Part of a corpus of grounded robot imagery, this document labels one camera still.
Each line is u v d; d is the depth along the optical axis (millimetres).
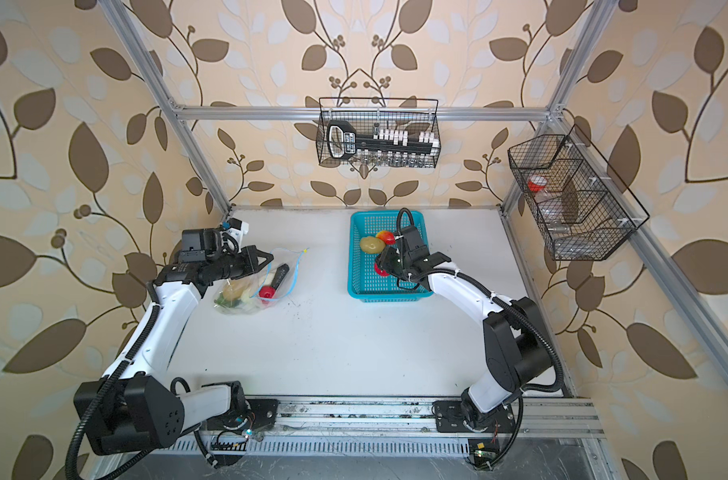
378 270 879
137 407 389
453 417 722
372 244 1038
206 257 609
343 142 842
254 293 920
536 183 808
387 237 1081
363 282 990
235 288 865
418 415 753
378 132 808
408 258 678
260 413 738
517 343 448
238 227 732
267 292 881
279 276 937
